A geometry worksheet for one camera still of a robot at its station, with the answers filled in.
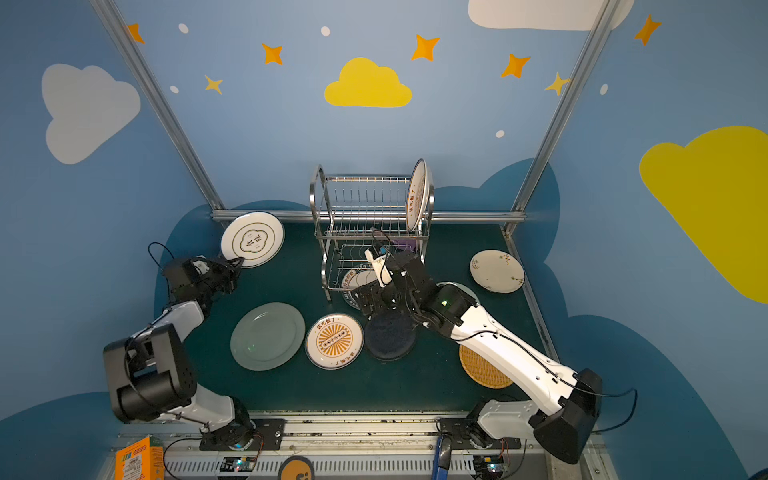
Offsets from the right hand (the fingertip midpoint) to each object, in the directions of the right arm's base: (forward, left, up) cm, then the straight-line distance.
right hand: (368, 283), depth 71 cm
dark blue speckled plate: (0, -5, -28) cm, 29 cm away
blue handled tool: (-32, -19, -23) cm, 43 cm away
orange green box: (-36, +50, -22) cm, 65 cm away
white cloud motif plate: (+22, +38, -9) cm, 45 cm away
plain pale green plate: (-3, +33, -28) cm, 43 cm away
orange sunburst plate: (+31, -13, +2) cm, 33 cm away
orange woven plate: (-10, -32, -27) cm, 43 cm away
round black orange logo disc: (-35, +16, -28) cm, 47 cm away
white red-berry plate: (+27, -43, -28) cm, 58 cm away
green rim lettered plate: (+19, +9, -27) cm, 34 cm away
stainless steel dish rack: (+42, +10, -17) cm, 47 cm away
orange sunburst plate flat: (-4, +12, -28) cm, 30 cm away
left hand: (+14, +38, -8) cm, 41 cm away
